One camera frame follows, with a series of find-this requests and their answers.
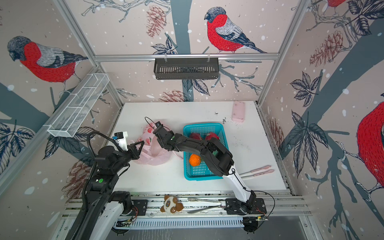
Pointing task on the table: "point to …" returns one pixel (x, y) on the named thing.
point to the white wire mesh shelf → (77, 106)
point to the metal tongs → (202, 199)
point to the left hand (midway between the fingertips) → (142, 142)
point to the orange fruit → (194, 160)
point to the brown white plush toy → (171, 205)
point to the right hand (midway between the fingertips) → (164, 137)
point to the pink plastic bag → (152, 153)
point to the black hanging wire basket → (186, 68)
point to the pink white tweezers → (262, 168)
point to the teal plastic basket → (203, 172)
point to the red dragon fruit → (195, 135)
